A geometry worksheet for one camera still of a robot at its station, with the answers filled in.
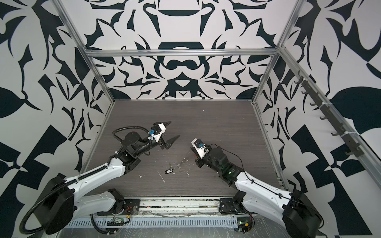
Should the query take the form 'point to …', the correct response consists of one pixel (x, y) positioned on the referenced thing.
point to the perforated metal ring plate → (184, 163)
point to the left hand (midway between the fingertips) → (171, 124)
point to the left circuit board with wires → (117, 221)
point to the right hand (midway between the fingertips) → (192, 146)
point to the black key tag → (168, 171)
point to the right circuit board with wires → (244, 224)
